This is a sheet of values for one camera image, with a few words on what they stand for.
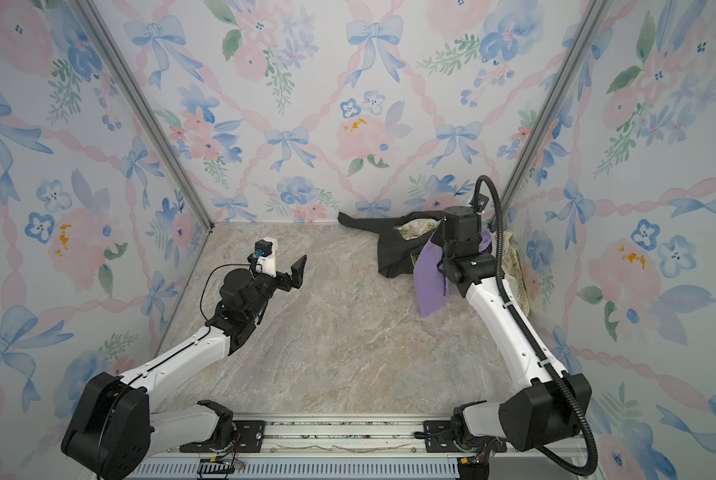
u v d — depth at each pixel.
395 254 1.07
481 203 0.62
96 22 0.70
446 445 0.73
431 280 0.88
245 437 0.75
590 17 0.69
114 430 0.40
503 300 0.48
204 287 1.04
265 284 0.69
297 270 0.73
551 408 0.39
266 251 0.66
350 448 0.73
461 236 0.56
